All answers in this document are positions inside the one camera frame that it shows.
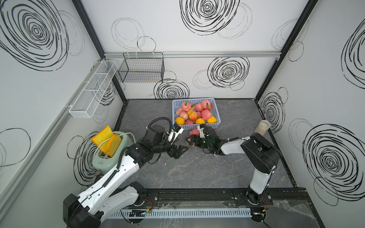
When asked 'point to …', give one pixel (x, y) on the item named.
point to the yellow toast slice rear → (105, 134)
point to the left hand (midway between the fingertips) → (182, 143)
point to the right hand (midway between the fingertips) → (189, 141)
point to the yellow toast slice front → (113, 144)
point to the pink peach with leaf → (186, 106)
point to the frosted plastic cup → (263, 126)
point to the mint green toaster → (104, 163)
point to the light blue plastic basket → (214, 113)
